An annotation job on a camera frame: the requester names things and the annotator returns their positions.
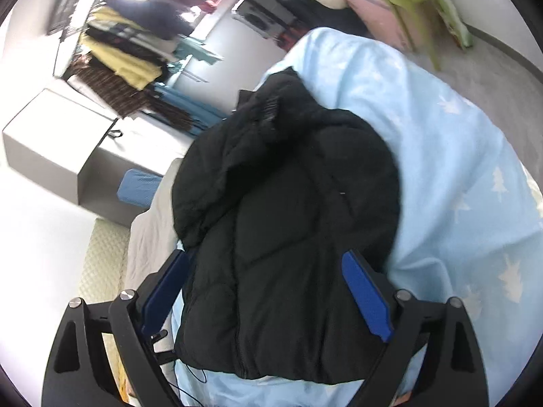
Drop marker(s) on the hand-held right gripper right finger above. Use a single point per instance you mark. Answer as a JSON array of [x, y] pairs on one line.
[[365, 301]]

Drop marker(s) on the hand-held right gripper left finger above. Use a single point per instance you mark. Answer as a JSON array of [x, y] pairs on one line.
[[165, 292]]

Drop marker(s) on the black puffer jacket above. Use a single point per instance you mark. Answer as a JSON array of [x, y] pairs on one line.
[[275, 220]]

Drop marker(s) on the grey duvet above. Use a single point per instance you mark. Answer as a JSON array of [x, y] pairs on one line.
[[148, 229]]

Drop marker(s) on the beige quilted headboard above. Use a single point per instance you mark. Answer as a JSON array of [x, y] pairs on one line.
[[102, 263]]

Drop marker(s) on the blue fabric covered chair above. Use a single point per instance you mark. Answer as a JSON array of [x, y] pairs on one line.
[[138, 186]]

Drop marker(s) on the light blue tree print bed sheet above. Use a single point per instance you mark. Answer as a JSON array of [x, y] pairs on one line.
[[445, 157]]

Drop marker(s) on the grey white wardrobe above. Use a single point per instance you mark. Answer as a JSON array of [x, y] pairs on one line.
[[51, 144]]

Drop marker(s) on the brown houndstooth coat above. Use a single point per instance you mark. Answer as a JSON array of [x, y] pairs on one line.
[[114, 89]]

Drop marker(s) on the yellow fleece jacket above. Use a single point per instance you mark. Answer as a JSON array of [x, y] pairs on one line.
[[123, 65]]

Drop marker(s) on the light blue hanging garment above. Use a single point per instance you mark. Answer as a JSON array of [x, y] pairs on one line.
[[195, 51]]

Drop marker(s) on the red suitcase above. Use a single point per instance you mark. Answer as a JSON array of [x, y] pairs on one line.
[[288, 36]]

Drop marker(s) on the black coat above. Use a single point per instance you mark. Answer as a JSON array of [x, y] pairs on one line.
[[144, 12]]

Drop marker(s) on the black bag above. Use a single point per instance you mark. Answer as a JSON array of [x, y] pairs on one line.
[[331, 21]]

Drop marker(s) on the grey suitcase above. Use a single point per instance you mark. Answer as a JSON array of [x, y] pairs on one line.
[[263, 12]]

